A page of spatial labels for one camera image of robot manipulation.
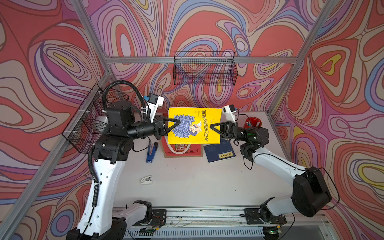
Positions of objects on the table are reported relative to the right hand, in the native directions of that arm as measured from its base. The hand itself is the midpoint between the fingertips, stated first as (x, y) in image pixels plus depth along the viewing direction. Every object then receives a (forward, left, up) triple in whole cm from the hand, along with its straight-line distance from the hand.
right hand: (209, 132), depth 58 cm
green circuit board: (-28, +32, -42) cm, 59 cm away
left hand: (0, +11, +6) cm, 13 cm away
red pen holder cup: (+29, -33, -28) cm, 53 cm away
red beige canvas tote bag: (+9, +14, -27) cm, 32 cm away
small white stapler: (-4, +34, -37) cm, 51 cm away
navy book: (+13, -10, -38) cm, 42 cm away
